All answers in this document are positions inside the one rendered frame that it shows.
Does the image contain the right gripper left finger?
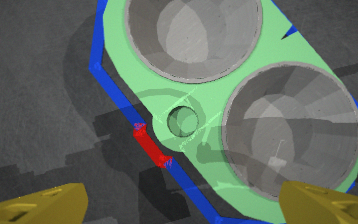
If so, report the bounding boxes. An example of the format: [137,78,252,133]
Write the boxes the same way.
[0,183,88,224]

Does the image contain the grey steel bowl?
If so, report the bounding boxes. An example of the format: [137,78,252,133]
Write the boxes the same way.
[124,0,262,83]
[221,61,358,202]

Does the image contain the blue tape outline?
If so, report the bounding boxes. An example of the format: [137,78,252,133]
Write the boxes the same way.
[89,0,273,224]

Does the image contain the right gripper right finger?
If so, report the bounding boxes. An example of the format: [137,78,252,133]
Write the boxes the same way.
[279,181,358,224]

